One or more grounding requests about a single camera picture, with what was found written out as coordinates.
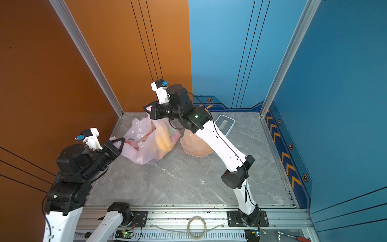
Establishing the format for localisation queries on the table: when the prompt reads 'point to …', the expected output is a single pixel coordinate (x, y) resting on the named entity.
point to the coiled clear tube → (188, 231)
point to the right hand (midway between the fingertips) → (145, 107)
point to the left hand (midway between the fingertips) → (126, 136)
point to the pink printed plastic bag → (147, 140)
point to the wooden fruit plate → (194, 145)
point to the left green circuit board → (124, 234)
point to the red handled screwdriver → (295, 236)
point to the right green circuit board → (259, 233)
